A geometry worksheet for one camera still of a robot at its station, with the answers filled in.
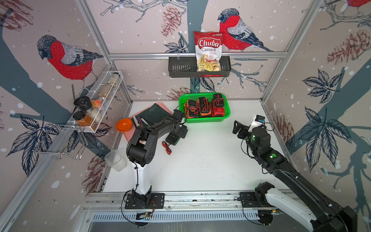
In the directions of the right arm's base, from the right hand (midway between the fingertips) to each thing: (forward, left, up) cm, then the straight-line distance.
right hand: (240, 122), depth 77 cm
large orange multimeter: (+19, +17, -16) cm, 30 cm away
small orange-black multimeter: (+24, +28, -15) cm, 40 cm away
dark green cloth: (+23, +59, -23) cm, 67 cm away
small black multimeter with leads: (+27, +8, -10) cm, 30 cm away
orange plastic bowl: (+10, +76, -19) cm, 79 cm away
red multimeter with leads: (+22, +9, -15) cm, 28 cm away
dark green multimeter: (0, +41, -21) cm, 46 cm away
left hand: (+8, +36, -20) cm, 42 cm away
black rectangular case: (+23, +19, -11) cm, 31 cm away
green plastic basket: (+36, +35, -16) cm, 52 cm away
